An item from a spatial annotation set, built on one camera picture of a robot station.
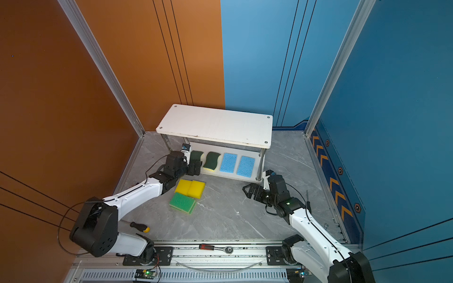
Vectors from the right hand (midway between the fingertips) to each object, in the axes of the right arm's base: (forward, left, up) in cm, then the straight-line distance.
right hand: (249, 191), depth 82 cm
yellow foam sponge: (+5, +27, -8) cm, 28 cm away
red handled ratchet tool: (-22, +10, -8) cm, 26 cm away
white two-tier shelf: (+18, +27, +24) cm, 40 cm away
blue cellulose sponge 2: (+18, +10, -2) cm, 20 cm away
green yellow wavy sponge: (+18, +20, -1) cm, 27 cm away
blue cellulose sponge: (+16, +1, -3) cm, 17 cm away
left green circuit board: (-31, +43, -11) cm, 54 cm away
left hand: (+16, +27, +5) cm, 32 cm away
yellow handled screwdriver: (-14, +49, -7) cm, 51 cm away
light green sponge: (-3, +32, -6) cm, 33 cm away
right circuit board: (-31, -18, -12) cm, 38 cm away
